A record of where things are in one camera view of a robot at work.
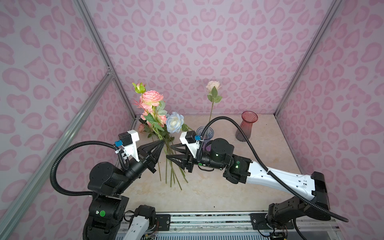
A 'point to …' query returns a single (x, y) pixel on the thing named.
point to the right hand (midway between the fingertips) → (170, 151)
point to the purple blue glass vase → (207, 136)
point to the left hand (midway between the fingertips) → (163, 140)
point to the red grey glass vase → (248, 118)
